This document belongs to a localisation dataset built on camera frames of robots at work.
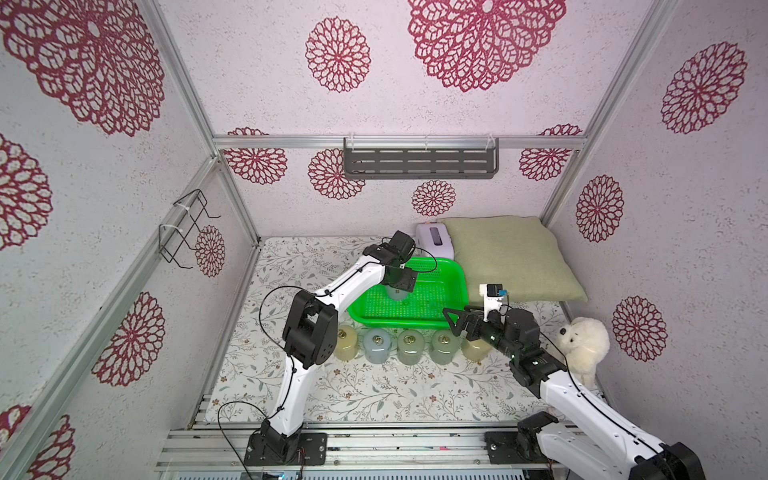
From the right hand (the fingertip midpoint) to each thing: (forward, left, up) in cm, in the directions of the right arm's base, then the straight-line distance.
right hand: (453, 307), depth 79 cm
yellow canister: (-6, +29, -11) cm, 31 cm away
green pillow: (+27, -26, -8) cm, 38 cm away
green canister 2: (-6, +2, -11) cm, 12 cm away
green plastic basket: (+21, -1, -18) cm, 27 cm away
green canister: (-6, +11, -12) cm, 17 cm away
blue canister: (+9, +15, -8) cm, 19 cm away
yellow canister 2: (-6, -8, -13) cm, 16 cm away
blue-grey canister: (-6, +20, -10) cm, 23 cm away
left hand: (+15, +14, -8) cm, 22 cm away
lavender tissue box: (+33, +2, -9) cm, 35 cm away
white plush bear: (-9, -31, 0) cm, 32 cm away
